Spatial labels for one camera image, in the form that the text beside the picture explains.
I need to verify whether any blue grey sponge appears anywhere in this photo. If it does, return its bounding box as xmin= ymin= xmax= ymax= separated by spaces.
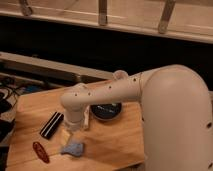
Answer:
xmin=60 ymin=142 xmax=84 ymax=157

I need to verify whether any red oval object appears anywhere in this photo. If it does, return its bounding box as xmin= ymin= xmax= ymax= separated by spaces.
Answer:
xmin=33 ymin=142 xmax=50 ymax=163

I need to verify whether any white tube bottle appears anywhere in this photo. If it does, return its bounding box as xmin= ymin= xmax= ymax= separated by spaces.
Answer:
xmin=83 ymin=106 xmax=90 ymax=130

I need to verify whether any metal window bracket middle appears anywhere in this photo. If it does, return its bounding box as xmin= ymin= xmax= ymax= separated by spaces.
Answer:
xmin=98 ymin=0 xmax=108 ymax=26

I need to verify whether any metal window bracket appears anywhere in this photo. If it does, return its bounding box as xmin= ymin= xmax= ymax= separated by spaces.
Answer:
xmin=98 ymin=0 xmax=108 ymax=26
xmin=19 ymin=0 xmax=33 ymax=16
xmin=158 ymin=0 xmax=176 ymax=34

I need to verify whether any dark ceramic bowl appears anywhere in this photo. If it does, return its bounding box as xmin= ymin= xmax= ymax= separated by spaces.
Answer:
xmin=90 ymin=103 xmax=122 ymax=121

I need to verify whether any metal window bracket left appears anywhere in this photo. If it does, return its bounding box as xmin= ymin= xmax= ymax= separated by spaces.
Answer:
xmin=19 ymin=0 xmax=33 ymax=16

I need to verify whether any pale translucent gripper finger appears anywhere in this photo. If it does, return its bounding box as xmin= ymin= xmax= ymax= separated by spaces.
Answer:
xmin=61 ymin=129 xmax=72 ymax=144

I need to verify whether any metal window bracket right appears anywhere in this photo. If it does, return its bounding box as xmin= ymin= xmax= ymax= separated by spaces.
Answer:
xmin=158 ymin=0 xmax=176 ymax=34

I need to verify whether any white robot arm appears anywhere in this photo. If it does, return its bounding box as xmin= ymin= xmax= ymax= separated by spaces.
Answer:
xmin=61 ymin=65 xmax=213 ymax=171

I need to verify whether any black cables pile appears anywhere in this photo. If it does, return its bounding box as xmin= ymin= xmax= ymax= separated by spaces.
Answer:
xmin=0 ymin=76 xmax=26 ymax=171

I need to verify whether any black striped box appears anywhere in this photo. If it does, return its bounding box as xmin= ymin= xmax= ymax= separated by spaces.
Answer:
xmin=39 ymin=112 xmax=64 ymax=139

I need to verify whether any wooden table board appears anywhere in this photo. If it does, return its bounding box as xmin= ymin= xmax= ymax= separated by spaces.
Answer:
xmin=6 ymin=88 xmax=144 ymax=171

